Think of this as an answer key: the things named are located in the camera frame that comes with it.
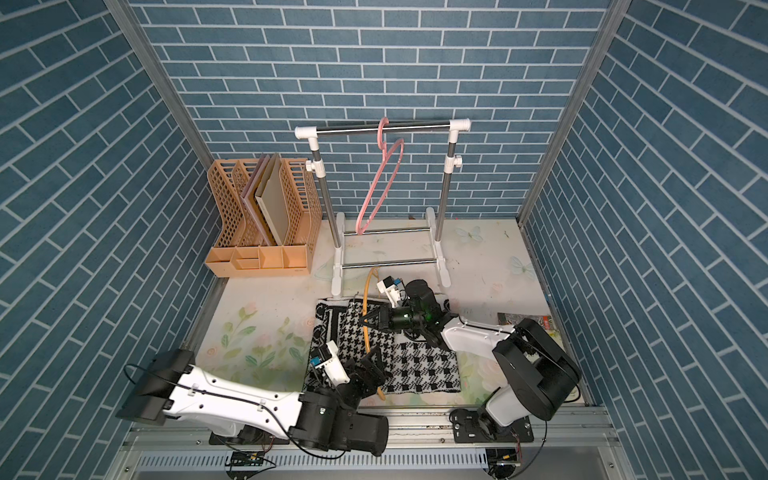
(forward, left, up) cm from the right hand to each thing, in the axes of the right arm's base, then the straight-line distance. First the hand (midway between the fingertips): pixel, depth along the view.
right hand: (364, 323), depth 78 cm
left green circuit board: (-30, +26, -16) cm, 42 cm away
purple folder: (+28, +37, +17) cm, 50 cm away
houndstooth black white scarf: (-6, -13, -11) cm, 18 cm away
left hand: (-12, -6, +1) cm, 13 cm away
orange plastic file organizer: (+26, +47, -5) cm, 54 cm away
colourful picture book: (+12, -43, -14) cm, 47 cm away
